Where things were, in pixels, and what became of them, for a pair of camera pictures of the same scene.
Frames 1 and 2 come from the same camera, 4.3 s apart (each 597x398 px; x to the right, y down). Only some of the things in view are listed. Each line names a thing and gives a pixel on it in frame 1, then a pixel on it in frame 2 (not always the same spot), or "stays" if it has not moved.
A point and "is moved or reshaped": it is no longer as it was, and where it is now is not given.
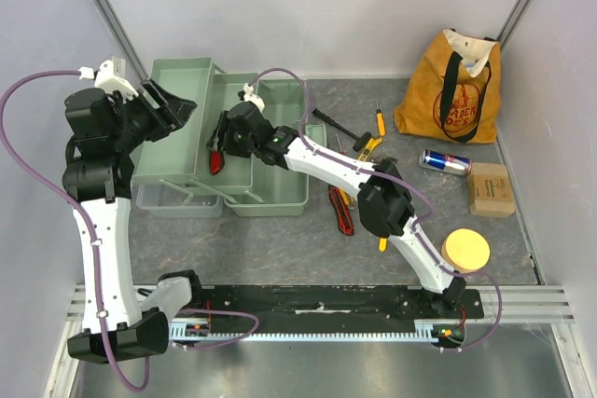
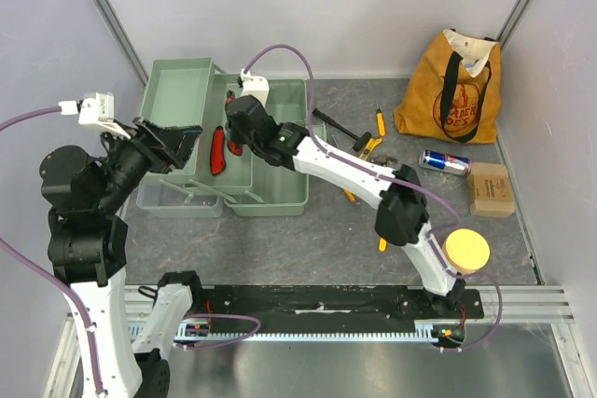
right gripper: [222, 132] stays
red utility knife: [216, 161] stays
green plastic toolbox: [172, 172] stays
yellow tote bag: [454, 89] stays
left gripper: [178, 110] → [164, 146]
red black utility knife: [341, 212] is moved or reshaped
